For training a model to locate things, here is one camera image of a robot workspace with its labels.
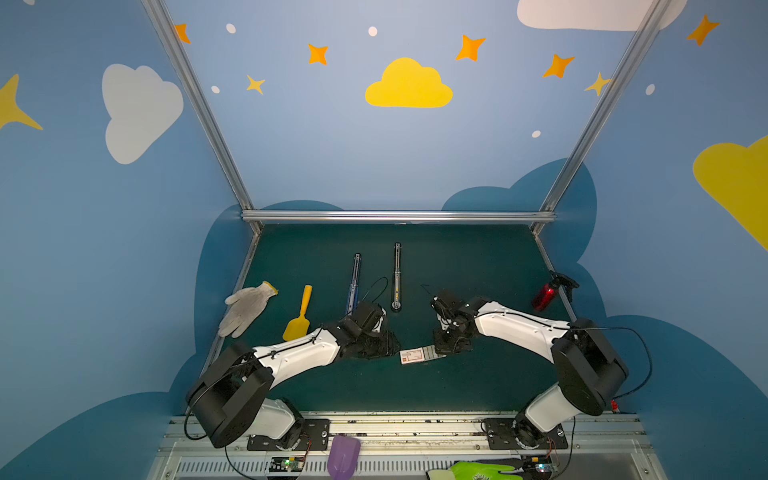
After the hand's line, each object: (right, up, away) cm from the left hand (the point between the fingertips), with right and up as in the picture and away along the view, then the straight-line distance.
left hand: (400, 350), depth 83 cm
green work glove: (+15, -24, -14) cm, 31 cm away
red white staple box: (+6, -3, +4) cm, 7 cm away
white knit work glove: (-51, +10, +16) cm, 54 cm away
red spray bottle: (+46, +16, +8) cm, 49 cm away
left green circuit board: (-28, -23, -12) cm, 38 cm away
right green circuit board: (+34, -24, -12) cm, 43 cm away
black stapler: (0, +10, +16) cm, 19 cm away
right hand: (+12, -1, +4) cm, 13 cm away
